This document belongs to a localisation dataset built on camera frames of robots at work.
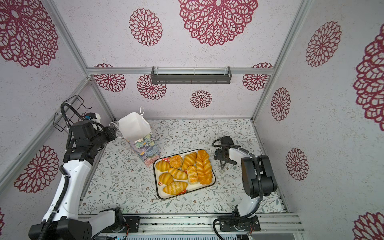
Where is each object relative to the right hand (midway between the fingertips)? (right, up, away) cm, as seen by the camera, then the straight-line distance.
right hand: (224, 155), depth 97 cm
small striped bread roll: (-21, -10, -10) cm, 25 cm away
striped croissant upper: (-23, -2, -5) cm, 24 cm away
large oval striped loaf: (-30, -16, -16) cm, 37 cm away
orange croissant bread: (-31, -3, -5) cm, 32 cm away
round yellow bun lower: (-36, -12, -12) cm, 40 cm away
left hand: (-60, +16, -22) cm, 66 cm away
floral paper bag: (-57, +18, -3) cm, 60 cm away
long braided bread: (-14, -7, -7) cm, 17 cm away
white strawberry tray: (-22, -17, -12) cm, 30 cm away
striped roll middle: (-29, -10, -10) cm, 32 cm away
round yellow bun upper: (-39, -5, -8) cm, 40 cm away
